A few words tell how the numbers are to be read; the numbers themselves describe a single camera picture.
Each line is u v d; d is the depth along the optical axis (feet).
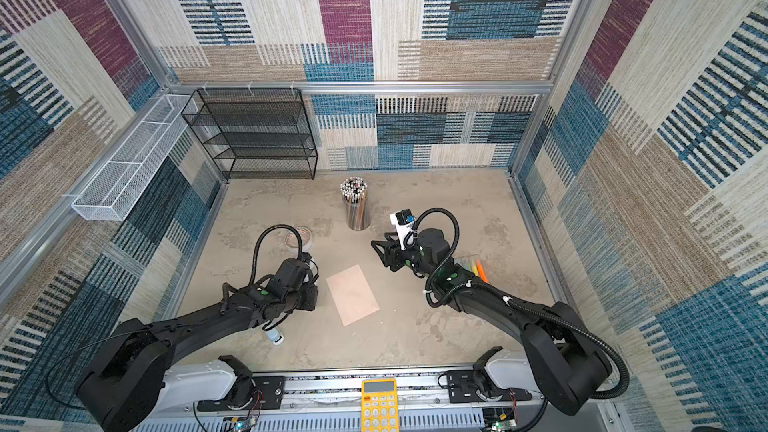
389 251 2.34
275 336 2.56
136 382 1.33
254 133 3.63
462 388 2.39
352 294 2.96
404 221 2.30
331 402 2.39
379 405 2.34
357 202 3.02
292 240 3.34
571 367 1.38
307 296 2.59
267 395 2.39
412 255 2.31
